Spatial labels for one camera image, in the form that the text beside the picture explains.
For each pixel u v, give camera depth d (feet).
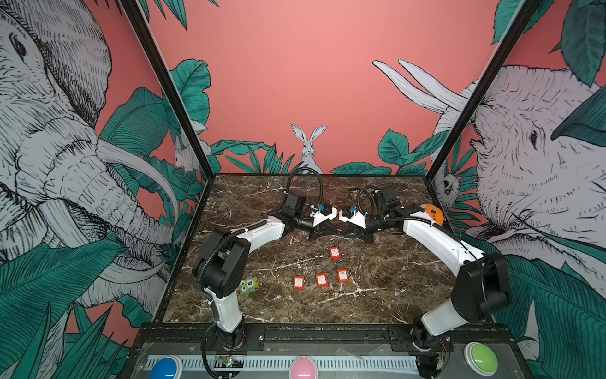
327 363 2.30
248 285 2.75
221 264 1.57
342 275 2.82
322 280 2.80
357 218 2.35
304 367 2.26
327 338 2.46
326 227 2.53
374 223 2.36
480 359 2.30
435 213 3.13
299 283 2.75
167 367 2.22
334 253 3.04
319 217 2.43
